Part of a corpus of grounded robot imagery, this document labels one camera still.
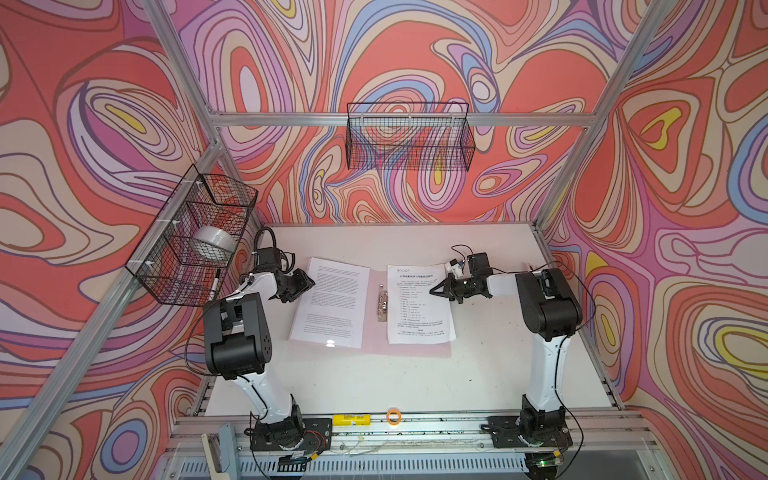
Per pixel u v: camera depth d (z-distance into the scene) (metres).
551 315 0.56
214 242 0.72
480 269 0.88
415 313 0.96
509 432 0.74
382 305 0.96
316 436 0.72
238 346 0.50
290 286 0.84
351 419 0.75
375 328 0.91
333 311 0.95
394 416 0.77
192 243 0.69
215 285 0.72
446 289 0.91
